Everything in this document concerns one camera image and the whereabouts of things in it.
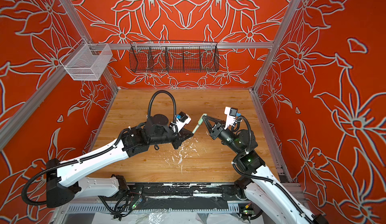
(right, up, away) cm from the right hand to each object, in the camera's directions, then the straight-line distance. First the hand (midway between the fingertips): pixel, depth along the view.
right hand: (201, 119), depth 61 cm
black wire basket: (-16, +38, +38) cm, 56 cm away
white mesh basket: (-70, +33, +31) cm, 83 cm away
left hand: (-4, -6, +4) cm, 8 cm away
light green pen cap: (0, 0, +1) cm, 2 cm away
